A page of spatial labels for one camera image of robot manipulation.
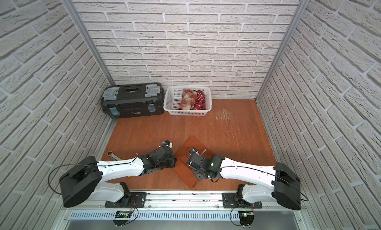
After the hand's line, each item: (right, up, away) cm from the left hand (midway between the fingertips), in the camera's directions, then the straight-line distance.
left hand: (179, 158), depth 86 cm
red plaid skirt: (+5, +36, +18) cm, 41 cm away
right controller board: (+35, -23, -16) cm, 45 cm away
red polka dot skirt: (+14, +35, +24) cm, 45 cm away
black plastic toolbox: (-34, +36, +12) cm, 51 cm away
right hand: (+13, -3, -7) cm, 15 cm away
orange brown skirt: (+2, -4, -2) cm, 5 cm away
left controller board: (-27, -24, -13) cm, 39 cm away
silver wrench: (-40, +1, +2) cm, 40 cm away
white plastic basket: (-9, +40, +31) cm, 52 cm away
